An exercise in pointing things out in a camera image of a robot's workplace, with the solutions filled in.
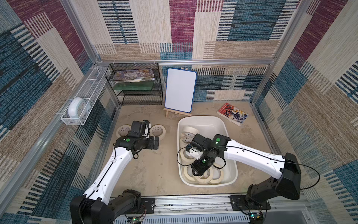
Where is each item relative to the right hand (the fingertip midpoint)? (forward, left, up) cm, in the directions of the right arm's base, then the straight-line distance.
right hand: (197, 169), depth 73 cm
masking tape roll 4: (-3, -10, -10) cm, 15 cm away
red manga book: (+47, -32, -11) cm, 58 cm away
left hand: (+15, +26, +4) cm, 30 cm away
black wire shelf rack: (+63, +48, -7) cm, 79 cm away
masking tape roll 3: (0, +5, -9) cm, 10 cm away
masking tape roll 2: (+8, +5, -6) cm, 11 cm away
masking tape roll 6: (+25, +21, -9) cm, 34 cm away
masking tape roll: (+23, +3, +1) cm, 23 cm away
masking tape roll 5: (-4, -4, -6) cm, 8 cm away
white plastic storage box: (+2, -17, -12) cm, 21 cm away
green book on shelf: (+56, +41, +11) cm, 70 cm away
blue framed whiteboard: (+52, +8, +9) cm, 54 cm away
